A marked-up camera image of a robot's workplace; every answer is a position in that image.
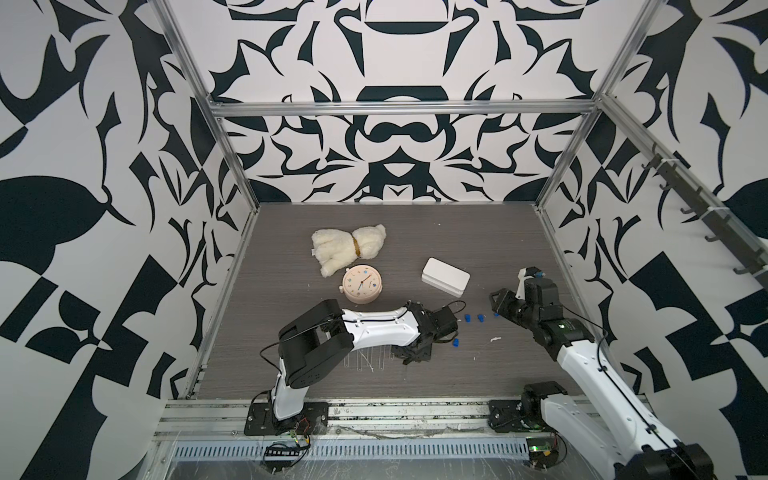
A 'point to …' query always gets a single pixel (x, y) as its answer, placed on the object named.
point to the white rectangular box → (445, 277)
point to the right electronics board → (543, 451)
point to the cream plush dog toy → (335, 248)
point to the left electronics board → (280, 458)
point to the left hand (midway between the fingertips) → (416, 349)
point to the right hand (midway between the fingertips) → (494, 292)
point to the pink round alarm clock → (361, 284)
